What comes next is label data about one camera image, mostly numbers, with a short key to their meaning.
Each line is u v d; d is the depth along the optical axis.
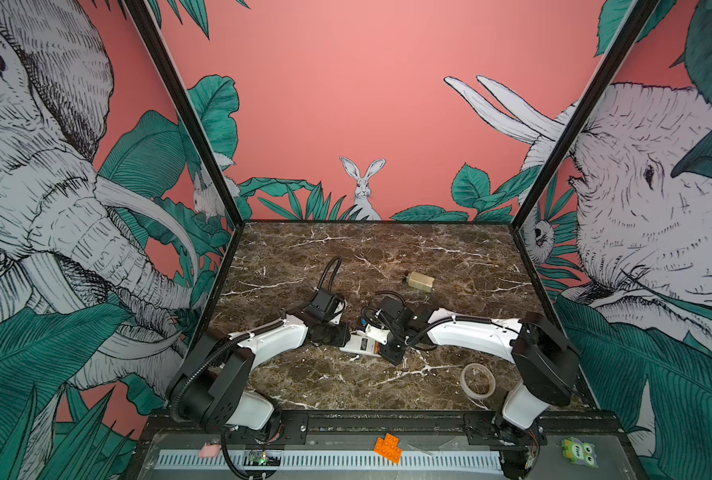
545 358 0.45
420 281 0.99
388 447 0.70
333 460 0.70
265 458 0.70
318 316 0.70
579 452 0.70
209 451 0.69
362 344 0.86
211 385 0.43
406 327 0.64
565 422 0.78
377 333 0.75
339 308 0.75
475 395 0.79
